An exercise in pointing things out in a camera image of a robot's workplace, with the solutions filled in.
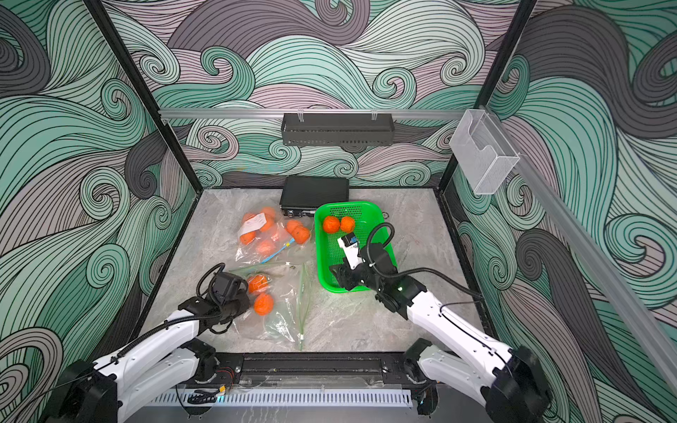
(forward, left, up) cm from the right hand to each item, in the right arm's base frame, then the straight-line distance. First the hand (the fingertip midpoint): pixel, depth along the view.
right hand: (334, 270), depth 76 cm
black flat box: (+43, +14, -13) cm, 47 cm away
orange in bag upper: (0, +25, -9) cm, 27 cm away
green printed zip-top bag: (+1, +15, -14) cm, 21 cm away
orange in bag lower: (-5, +23, -11) cm, 26 cm away
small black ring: (+34, -23, -17) cm, 44 cm away
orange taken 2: (+25, -5, -11) cm, 28 cm away
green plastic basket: (+26, -14, -15) cm, 34 cm away
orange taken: (+25, +1, -11) cm, 27 cm away
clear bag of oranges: (+17, +25, -6) cm, 31 cm away
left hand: (-3, +29, -15) cm, 33 cm away
